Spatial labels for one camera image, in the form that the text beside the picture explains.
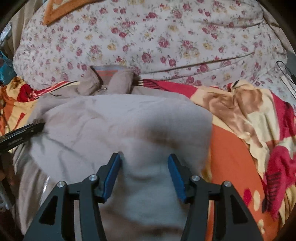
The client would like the floral white quilt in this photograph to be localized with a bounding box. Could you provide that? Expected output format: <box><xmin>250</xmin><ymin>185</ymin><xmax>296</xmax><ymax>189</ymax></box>
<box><xmin>13</xmin><ymin>1</ymin><xmax>295</xmax><ymax>104</ymax></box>

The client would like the beige jacket with striped cuffs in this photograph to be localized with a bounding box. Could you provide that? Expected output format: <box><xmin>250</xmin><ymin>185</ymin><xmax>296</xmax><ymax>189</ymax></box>
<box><xmin>14</xmin><ymin>68</ymin><xmax>212</xmax><ymax>240</ymax></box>

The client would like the black cable on bed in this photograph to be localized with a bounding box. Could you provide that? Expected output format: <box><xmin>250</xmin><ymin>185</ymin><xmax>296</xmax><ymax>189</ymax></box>
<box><xmin>276</xmin><ymin>60</ymin><xmax>296</xmax><ymax>84</ymax></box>

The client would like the orange checkered pillow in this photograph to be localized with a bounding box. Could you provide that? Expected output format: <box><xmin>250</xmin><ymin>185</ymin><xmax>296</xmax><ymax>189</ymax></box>
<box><xmin>43</xmin><ymin>0</ymin><xmax>99</xmax><ymax>26</ymax></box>

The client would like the orange red patterned blanket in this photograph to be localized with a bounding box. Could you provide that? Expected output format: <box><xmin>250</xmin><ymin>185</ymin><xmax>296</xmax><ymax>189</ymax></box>
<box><xmin>1</xmin><ymin>77</ymin><xmax>295</xmax><ymax>240</ymax></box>

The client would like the beige curtain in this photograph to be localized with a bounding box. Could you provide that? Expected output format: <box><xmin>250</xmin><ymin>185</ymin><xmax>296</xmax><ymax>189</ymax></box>
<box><xmin>7</xmin><ymin>0</ymin><xmax>45</xmax><ymax>55</ymax></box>

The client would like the teal cloth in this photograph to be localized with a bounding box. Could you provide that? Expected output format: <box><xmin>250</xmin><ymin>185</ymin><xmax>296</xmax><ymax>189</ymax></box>
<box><xmin>0</xmin><ymin>51</ymin><xmax>16</xmax><ymax>85</ymax></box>

